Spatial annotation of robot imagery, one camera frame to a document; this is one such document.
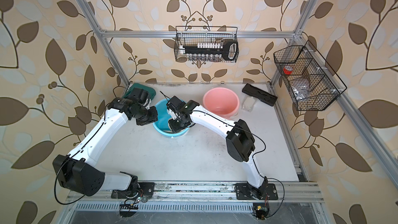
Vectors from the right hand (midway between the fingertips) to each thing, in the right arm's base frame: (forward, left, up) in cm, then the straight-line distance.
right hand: (174, 128), depth 84 cm
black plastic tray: (+31, -59, -11) cm, 68 cm away
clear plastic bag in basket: (+5, -63, +21) cm, 66 cm away
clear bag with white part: (+22, -47, -9) cm, 53 cm away
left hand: (+3, +9, +9) cm, 13 cm away
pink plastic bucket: (+20, -29, -3) cm, 36 cm away
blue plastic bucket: (-4, +4, +9) cm, 11 cm away
